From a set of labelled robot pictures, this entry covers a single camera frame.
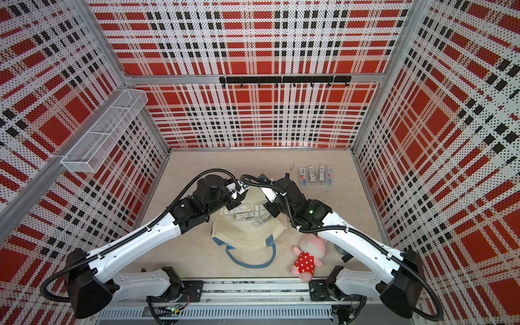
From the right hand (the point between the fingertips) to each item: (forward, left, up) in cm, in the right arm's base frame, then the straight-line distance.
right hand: (271, 193), depth 75 cm
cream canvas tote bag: (-5, +11, -19) cm, 23 cm away
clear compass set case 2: (+26, -27, -22) cm, 44 cm away
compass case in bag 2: (-2, +5, -19) cm, 20 cm away
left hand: (+4, +11, +1) cm, 11 cm away
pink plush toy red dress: (-17, -15, -17) cm, 28 cm away
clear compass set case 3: (+24, -30, -22) cm, 45 cm away
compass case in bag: (+1, +12, -20) cm, 23 cm away
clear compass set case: (+24, -21, -23) cm, 40 cm away
